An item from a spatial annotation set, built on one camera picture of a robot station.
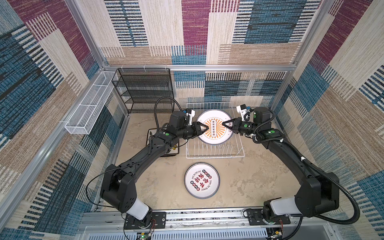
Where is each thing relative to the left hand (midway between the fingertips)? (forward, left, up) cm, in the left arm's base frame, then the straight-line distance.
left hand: (208, 127), depth 76 cm
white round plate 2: (-3, -5, -2) cm, 6 cm away
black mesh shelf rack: (+42, +46, -8) cm, 63 cm away
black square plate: (+1, +19, -23) cm, 30 cm away
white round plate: (-18, +3, -25) cm, 31 cm away
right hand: (+1, -7, 0) cm, 8 cm away
